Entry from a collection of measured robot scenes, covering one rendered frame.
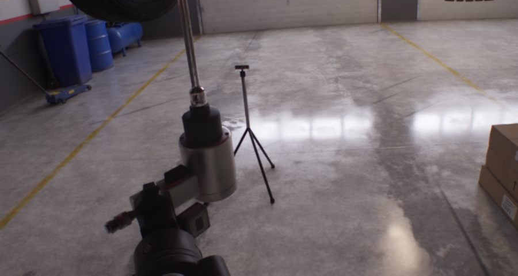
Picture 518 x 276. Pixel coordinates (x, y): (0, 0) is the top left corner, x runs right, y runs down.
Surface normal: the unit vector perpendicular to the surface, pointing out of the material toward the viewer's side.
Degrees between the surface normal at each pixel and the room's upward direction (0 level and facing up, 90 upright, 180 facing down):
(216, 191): 92
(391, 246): 0
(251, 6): 90
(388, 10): 90
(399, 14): 90
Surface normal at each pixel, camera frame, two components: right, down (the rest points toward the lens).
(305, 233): -0.08, -0.91
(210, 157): 0.24, 0.41
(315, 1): -0.06, 0.42
